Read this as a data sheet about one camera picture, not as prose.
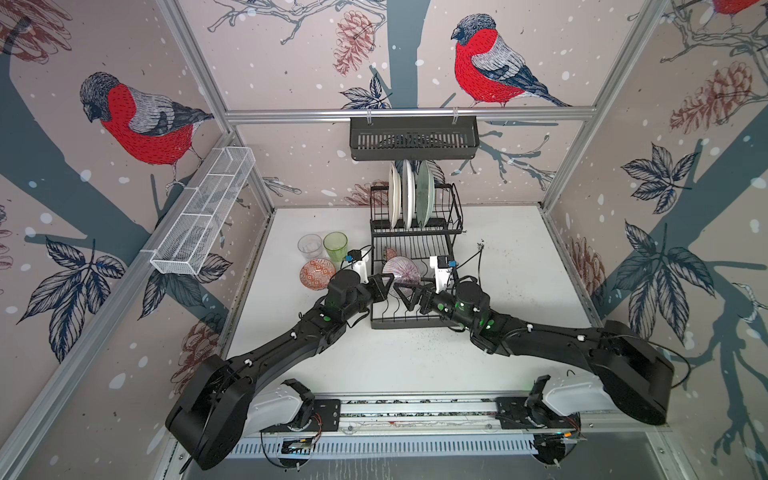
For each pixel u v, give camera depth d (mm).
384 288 777
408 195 744
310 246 1063
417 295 671
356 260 738
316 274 973
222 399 403
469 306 598
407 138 1065
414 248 1055
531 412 657
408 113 994
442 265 688
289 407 606
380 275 796
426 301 678
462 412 758
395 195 771
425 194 761
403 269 801
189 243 711
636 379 421
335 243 1008
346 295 620
